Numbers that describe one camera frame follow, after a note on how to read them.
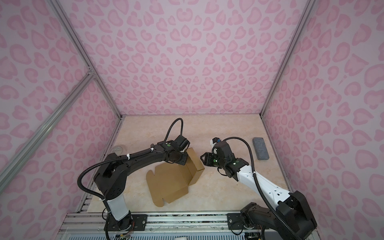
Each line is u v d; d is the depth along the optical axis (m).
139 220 0.75
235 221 0.74
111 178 0.47
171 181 0.84
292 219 0.40
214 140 0.75
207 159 0.72
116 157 0.50
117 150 0.98
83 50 0.84
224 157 0.62
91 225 0.73
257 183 0.48
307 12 0.71
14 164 0.52
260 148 0.96
